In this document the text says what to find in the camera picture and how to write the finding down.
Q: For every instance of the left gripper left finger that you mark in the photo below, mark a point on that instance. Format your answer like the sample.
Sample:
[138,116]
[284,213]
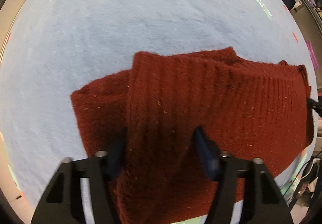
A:
[61,201]

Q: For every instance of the dark red knit sweater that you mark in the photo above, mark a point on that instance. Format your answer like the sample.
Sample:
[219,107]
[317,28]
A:
[250,109]

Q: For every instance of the dark blue hanging bag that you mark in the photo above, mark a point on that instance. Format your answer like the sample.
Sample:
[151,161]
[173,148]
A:
[289,4]

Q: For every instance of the blue patterned bed cover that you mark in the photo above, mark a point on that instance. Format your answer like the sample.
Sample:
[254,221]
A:
[57,47]

